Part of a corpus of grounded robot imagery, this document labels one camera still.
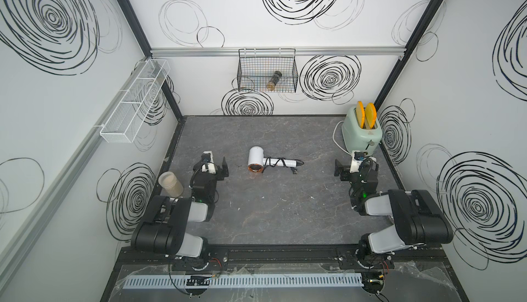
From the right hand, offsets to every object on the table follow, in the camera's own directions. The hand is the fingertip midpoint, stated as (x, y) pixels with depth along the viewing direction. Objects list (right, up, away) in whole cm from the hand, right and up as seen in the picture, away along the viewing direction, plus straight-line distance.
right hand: (351, 160), depth 91 cm
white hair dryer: (-43, -1, +5) cm, 43 cm away
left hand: (-62, +1, -2) cm, 62 cm away
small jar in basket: (-36, +33, -4) cm, 49 cm away
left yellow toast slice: (+5, +21, +1) cm, 21 cm away
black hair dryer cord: (-29, -1, +6) cm, 30 cm away
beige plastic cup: (-78, -8, -8) cm, 78 cm away
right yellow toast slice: (+9, +20, +1) cm, 22 cm away
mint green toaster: (+4, +9, +1) cm, 10 cm away
